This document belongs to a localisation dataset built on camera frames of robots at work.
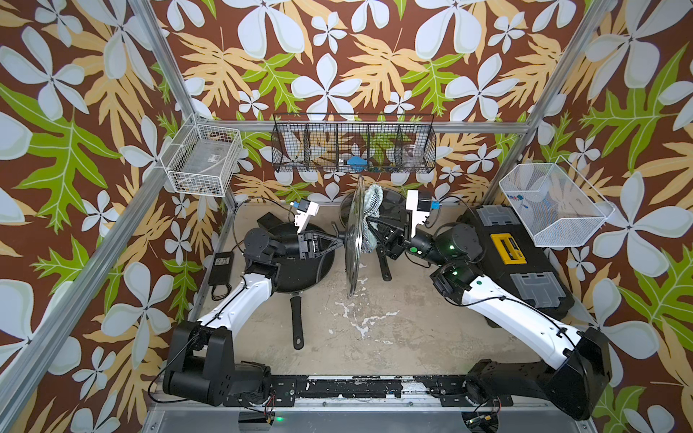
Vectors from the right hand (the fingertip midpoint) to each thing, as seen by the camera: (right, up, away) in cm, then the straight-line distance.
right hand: (364, 220), depth 56 cm
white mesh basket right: (+62, +6, +28) cm, 68 cm away
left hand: (-5, -6, +8) cm, 11 cm away
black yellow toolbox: (+48, -12, +26) cm, 56 cm away
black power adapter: (-49, -16, +42) cm, 67 cm away
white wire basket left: (-51, +21, +30) cm, 62 cm away
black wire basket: (-1, +31, +43) cm, 53 cm away
